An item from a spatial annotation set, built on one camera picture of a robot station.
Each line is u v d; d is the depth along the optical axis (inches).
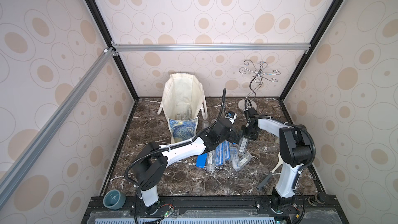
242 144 36.8
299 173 21.3
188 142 21.2
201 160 34.4
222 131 24.5
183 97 43.0
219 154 34.3
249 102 36.1
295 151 20.4
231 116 27.6
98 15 30.5
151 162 19.4
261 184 31.8
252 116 30.8
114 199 29.3
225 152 34.7
